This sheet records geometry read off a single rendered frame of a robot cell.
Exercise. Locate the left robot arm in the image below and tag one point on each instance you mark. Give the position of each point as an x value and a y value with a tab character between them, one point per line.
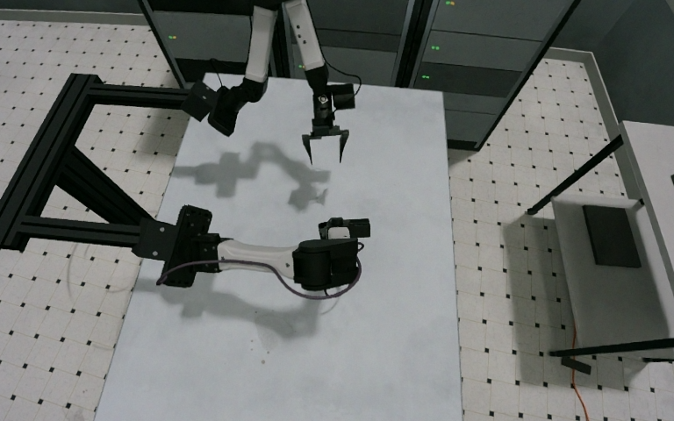
255	83

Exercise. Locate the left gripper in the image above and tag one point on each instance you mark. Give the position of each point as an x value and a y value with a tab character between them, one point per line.
333	131

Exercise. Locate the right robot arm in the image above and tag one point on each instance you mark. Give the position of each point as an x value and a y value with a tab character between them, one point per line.
309	263

